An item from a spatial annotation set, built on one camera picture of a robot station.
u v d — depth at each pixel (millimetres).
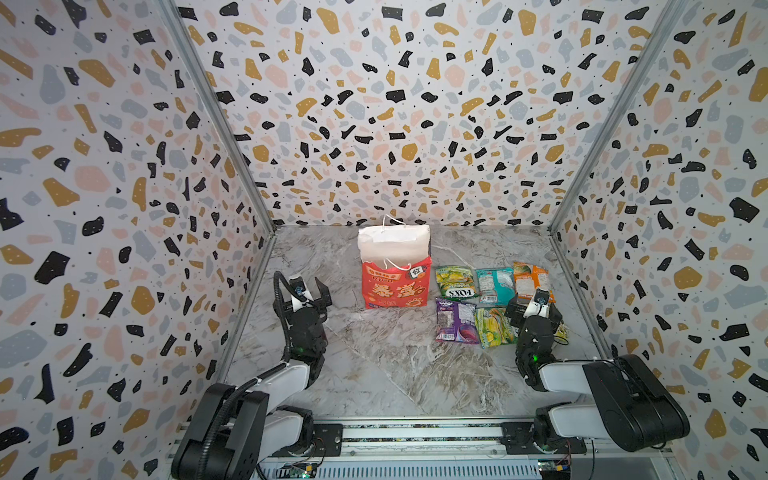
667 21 721
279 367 559
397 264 696
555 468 716
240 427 419
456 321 923
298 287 688
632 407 443
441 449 733
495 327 917
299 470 702
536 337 664
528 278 1032
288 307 730
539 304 735
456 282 1028
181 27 714
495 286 1008
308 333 647
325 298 794
